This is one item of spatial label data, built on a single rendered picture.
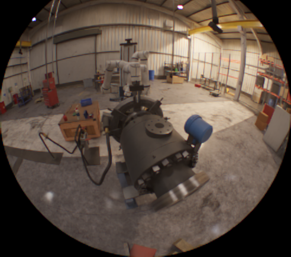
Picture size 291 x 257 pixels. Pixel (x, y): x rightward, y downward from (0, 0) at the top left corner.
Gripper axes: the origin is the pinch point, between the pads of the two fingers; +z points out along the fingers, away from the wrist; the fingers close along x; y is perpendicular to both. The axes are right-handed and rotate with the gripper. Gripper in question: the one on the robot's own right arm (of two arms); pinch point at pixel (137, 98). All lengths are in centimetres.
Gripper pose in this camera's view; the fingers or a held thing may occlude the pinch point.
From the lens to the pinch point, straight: 95.8
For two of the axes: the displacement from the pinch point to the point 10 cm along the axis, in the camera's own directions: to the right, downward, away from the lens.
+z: 0.4, 8.8, 4.7
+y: -1.3, -4.6, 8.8
